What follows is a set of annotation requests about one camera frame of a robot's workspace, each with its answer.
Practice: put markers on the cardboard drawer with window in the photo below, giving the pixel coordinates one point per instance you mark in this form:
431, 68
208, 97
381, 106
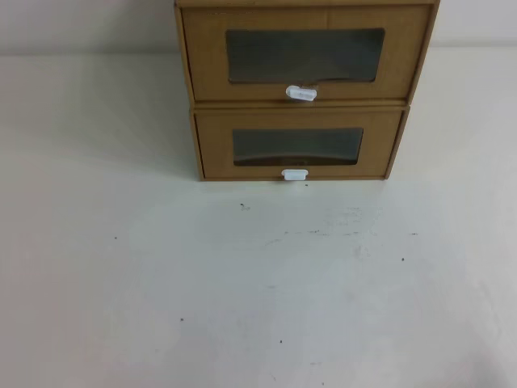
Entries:
379, 141
347, 50

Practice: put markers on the white drawer handle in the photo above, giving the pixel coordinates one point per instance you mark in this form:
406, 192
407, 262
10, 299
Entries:
301, 93
294, 174

